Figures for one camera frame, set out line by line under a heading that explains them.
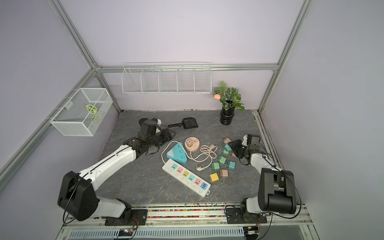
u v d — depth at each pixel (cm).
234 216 74
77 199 41
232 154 94
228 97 89
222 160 91
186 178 84
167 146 99
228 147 91
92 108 79
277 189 48
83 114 82
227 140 100
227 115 106
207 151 96
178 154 93
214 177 85
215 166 89
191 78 101
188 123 112
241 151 79
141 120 110
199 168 89
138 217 74
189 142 94
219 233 158
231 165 89
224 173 86
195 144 98
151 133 65
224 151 94
